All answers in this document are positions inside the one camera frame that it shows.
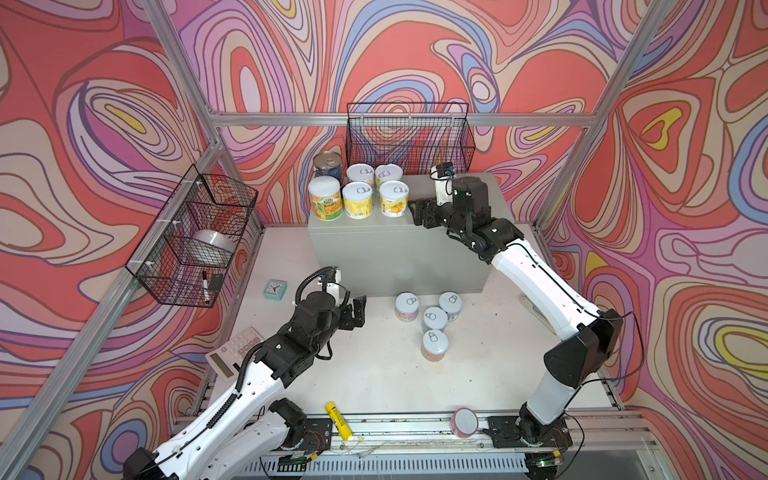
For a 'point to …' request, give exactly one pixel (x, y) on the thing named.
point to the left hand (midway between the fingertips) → (355, 295)
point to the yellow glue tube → (339, 420)
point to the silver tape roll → (213, 247)
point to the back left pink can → (407, 306)
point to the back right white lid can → (451, 303)
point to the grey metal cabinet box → (385, 256)
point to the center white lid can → (435, 318)
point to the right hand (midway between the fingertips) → (424, 207)
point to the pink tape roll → (464, 422)
